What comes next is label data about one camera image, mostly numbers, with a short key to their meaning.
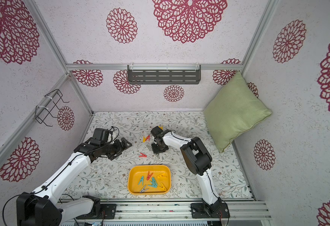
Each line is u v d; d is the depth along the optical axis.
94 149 0.55
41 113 0.73
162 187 0.81
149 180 0.85
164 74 0.95
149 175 0.86
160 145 0.76
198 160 0.54
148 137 1.05
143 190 0.80
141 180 0.83
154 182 0.81
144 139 1.03
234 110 0.85
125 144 0.73
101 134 0.62
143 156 0.95
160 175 0.85
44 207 0.38
